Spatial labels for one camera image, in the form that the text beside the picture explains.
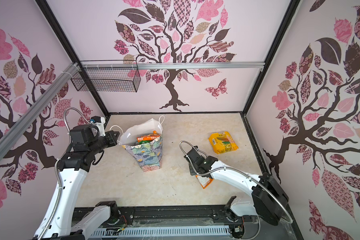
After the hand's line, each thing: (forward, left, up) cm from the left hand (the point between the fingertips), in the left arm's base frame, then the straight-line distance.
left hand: (119, 135), depth 72 cm
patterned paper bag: (-5, -13, -12) cm, 18 cm away
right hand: (-6, -38, -22) cm, 45 cm away
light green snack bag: (+1, -10, -8) cm, 13 cm away
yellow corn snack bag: (+10, -58, -22) cm, 63 cm away
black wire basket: (+43, +18, +6) cm, 47 cm away
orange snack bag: (-15, -43, -25) cm, 52 cm away
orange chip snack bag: (+2, -13, -5) cm, 14 cm away
